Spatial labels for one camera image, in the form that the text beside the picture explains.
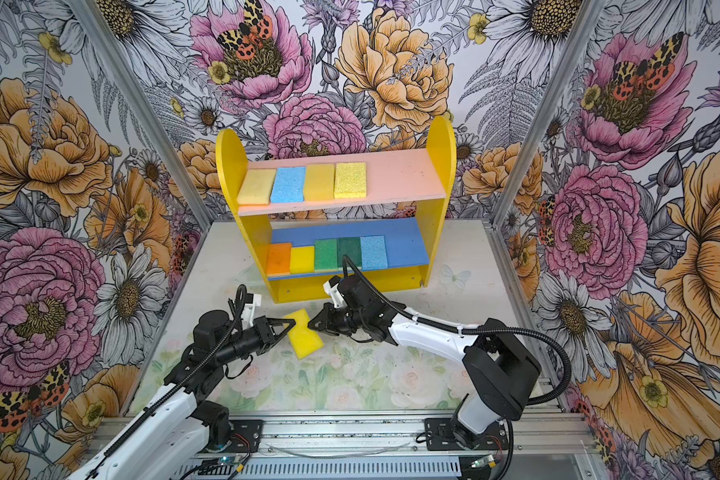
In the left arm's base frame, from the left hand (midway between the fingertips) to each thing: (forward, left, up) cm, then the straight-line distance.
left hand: (295, 331), depth 77 cm
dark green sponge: (+27, -13, +1) cm, 30 cm away
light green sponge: (+23, -6, +2) cm, 24 cm away
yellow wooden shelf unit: (+56, -6, -18) cm, 59 cm away
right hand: (-1, -4, 0) cm, 4 cm away
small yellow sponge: (-2, -2, 0) cm, 3 cm away
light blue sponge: (+24, -20, +1) cm, 32 cm away
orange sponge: (+21, +8, +1) cm, 23 cm away
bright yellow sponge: (+21, 0, +2) cm, 21 cm away
